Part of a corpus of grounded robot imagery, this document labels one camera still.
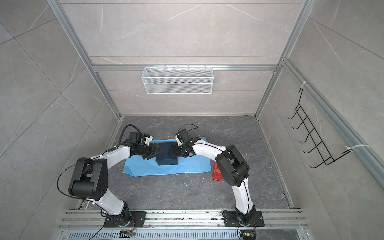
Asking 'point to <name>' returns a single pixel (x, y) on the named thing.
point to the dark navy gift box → (164, 158)
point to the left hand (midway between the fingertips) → (162, 149)
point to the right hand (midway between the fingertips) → (173, 153)
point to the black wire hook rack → (319, 150)
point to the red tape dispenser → (216, 174)
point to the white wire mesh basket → (177, 80)
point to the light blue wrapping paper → (137, 166)
